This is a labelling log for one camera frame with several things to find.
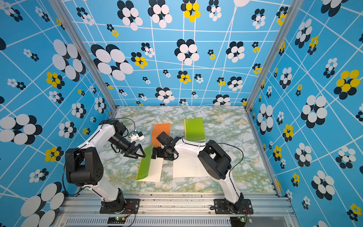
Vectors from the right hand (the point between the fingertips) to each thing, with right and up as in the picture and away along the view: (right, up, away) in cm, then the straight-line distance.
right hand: (158, 157), depth 89 cm
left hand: (-8, +4, -10) cm, 13 cm away
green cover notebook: (+24, +16, +17) cm, 33 cm away
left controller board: (-19, -28, -16) cm, 37 cm away
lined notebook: (+19, -5, -1) cm, 20 cm away
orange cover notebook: (-5, +16, +17) cm, 24 cm away
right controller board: (+43, -27, -19) cm, 54 cm away
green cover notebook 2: (-2, -3, -12) cm, 13 cm away
